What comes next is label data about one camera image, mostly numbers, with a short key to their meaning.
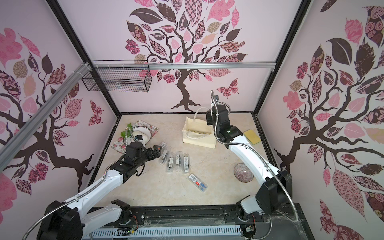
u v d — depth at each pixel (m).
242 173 0.87
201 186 0.83
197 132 0.90
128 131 1.04
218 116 0.55
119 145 1.01
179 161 0.92
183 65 0.92
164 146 1.00
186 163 0.90
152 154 0.74
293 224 0.72
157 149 0.76
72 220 0.38
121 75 0.95
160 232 0.70
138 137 0.74
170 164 0.90
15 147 0.51
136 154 0.64
